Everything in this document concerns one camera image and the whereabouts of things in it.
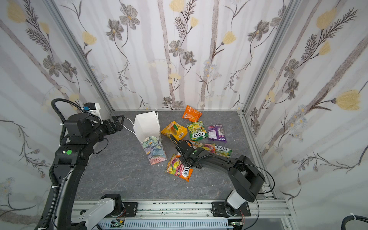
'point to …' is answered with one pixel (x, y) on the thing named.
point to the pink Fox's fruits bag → (209, 147)
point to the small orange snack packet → (192, 114)
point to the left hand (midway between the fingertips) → (116, 117)
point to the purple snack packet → (216, 132)
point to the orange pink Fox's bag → (176, 166)
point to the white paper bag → (146, 127)
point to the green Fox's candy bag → (197, 130)
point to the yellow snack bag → (178, 131)
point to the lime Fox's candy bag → (224, 151)
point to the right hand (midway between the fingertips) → (188, 154)
